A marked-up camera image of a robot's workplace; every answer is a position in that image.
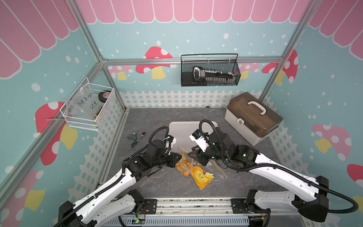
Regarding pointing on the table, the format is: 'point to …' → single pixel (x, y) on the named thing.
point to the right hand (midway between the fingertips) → (190, 152)
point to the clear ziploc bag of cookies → (185, 164)
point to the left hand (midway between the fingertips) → (181, 159)
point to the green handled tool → (135, 143)
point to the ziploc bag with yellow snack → (201, 179)
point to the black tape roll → (103, 96)
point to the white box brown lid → (252, 117)
